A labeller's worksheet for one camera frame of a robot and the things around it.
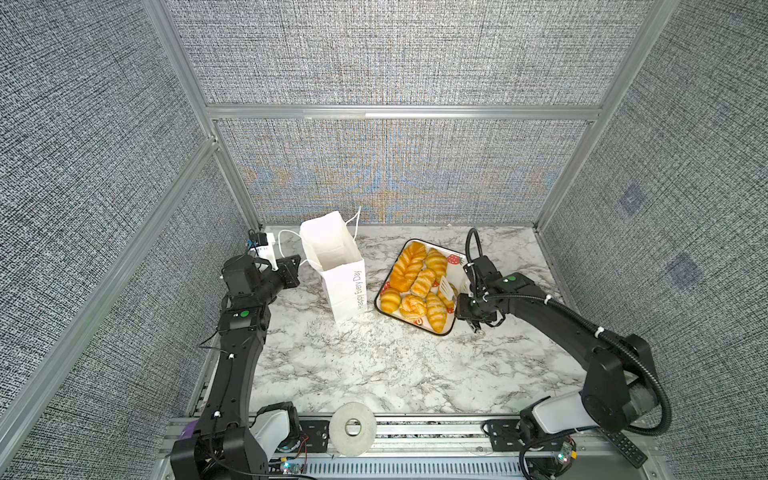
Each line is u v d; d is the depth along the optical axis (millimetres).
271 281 655
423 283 977
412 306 924
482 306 716
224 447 376
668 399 701
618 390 423
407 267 1035
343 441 726
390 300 947
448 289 885
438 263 1033
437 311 912
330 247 993
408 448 732
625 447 702
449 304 923
